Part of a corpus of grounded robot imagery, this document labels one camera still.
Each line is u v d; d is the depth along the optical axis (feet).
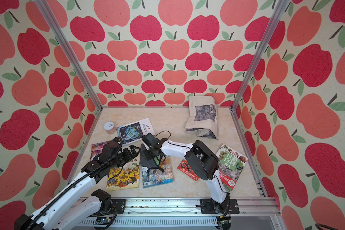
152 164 2.77
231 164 2.83
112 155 1.96
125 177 2.77
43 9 2.30
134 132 3.43
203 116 3.49
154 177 2.76
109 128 3.32
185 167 2.84
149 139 2.41
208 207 2.41
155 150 2.24
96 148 3.08
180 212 2.41
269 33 2.58
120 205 2.45
